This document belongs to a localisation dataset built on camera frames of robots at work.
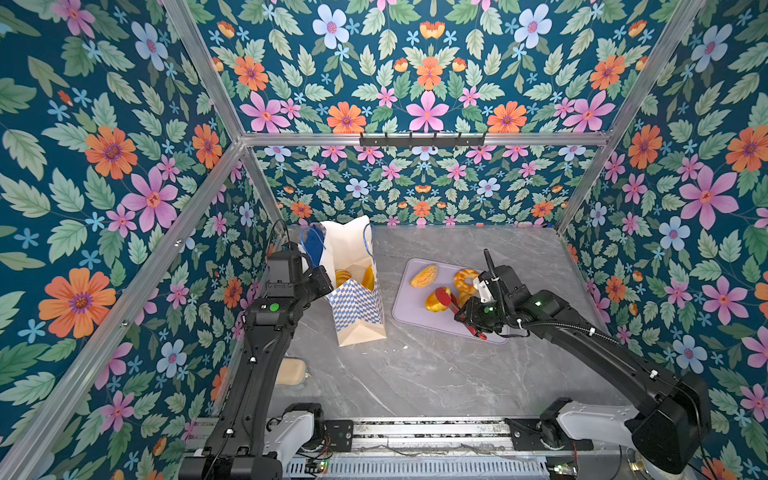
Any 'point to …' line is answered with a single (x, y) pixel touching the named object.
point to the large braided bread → (341, 276)
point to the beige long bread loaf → (292, 371)
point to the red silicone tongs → (447, 299)
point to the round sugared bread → (425, 276)
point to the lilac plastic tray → (408, 306)
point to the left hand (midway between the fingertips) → (331, 267)
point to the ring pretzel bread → (464, 290)
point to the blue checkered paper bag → (347, 258)
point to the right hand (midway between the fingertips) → (457, 316)
